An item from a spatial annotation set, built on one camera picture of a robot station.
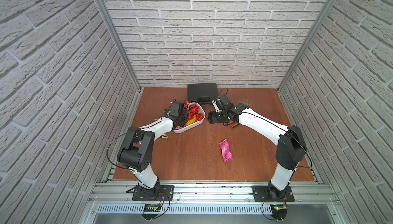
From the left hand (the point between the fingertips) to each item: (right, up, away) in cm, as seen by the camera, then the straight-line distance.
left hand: (191, 110), depth 95 cm
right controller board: (+44, -46, -25) cm, 68 cm away
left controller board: (-18, -46, -22) cm, 54 cm away
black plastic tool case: (+7, +12, +19) cm, 24 cm away
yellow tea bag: (+1, -6, -1) cm, 7 cm away
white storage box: (-3, -11, -5) cm, 12 cm away
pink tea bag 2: (-7, -10, -6) cm, 13 cm away
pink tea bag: (+21, -24, -12) cm, 34 cm away
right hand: (+14, -4, -7) cm, 16 cm away
